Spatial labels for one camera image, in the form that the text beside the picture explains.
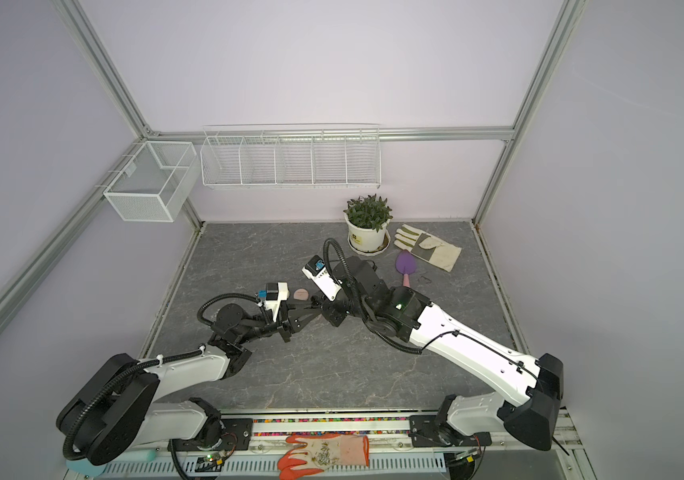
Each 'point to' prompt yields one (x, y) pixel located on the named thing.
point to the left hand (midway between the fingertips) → (319, 312)
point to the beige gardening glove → (427, 247)
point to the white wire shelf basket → (291, 156)
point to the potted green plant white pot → (367, 220)
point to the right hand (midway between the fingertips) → (319, 295)
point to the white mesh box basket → (154, 182)
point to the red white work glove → (324, 451)
